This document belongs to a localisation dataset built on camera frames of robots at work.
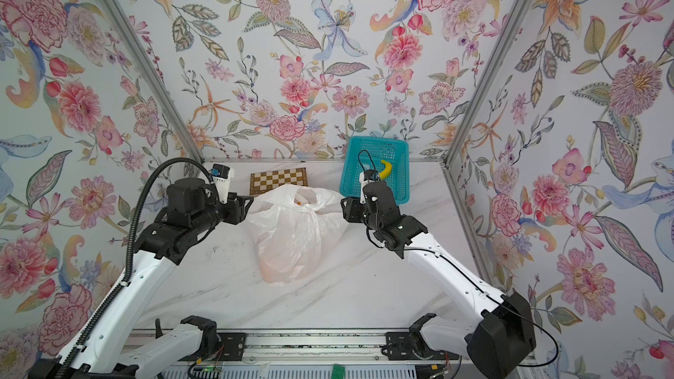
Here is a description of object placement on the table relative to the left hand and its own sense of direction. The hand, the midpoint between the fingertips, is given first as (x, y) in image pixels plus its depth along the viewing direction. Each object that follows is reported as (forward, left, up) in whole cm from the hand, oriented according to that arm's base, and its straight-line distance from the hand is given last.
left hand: (248, 196), depth 73 cm
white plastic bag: (-4, -12, -11) cm, 16 cm away
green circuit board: (-38, -24, -27) cm, 53 cm away
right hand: (+2, -27, -5) cm, 28 cm away
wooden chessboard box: (+27, +6, -26) cm, 38 cm away
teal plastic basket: (+44, -38, -26) cm, 64 cm away
